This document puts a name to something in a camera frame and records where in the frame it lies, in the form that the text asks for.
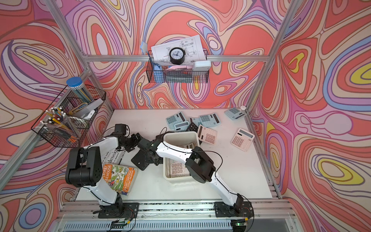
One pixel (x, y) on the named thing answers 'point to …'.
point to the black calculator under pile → (192, 127)
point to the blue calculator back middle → (210, 120)
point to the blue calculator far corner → (235, 113)
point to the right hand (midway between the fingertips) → (155, 165)
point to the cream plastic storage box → (180, 138)
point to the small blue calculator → (181, 126)
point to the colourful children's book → (121, 179)
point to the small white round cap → (243, 108)
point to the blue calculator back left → (177, 118)
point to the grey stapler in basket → (88, 113)
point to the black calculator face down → (140, 160)
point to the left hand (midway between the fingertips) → (141, 141)
